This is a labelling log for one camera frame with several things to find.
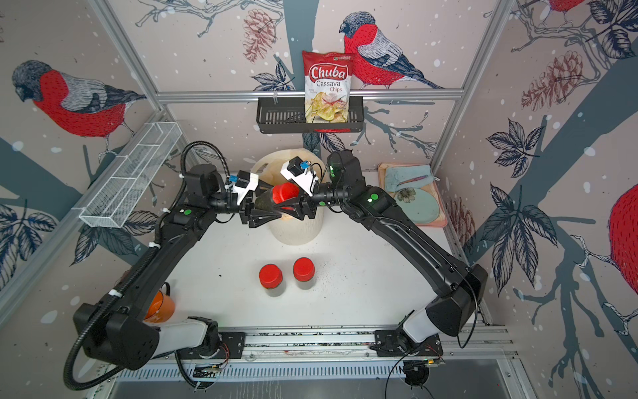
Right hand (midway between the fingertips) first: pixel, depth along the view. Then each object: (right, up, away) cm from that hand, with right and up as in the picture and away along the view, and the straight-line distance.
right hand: (279, 196), depth 62 cm
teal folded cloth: (+48, +8, +56) cm, 74 cm away
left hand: (0, 0, +3) cm, 3 cm away
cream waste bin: (0, -12, +24) cm, 26 cm away
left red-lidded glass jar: (-5, -26, +14) cm, 30 cm away
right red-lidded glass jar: (+5, -25, +16) cm, 30 cm away
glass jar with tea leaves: (-5, -2, +2) cm, 5 cm away
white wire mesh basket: (-51, +5, +15) cm, 54 cm away
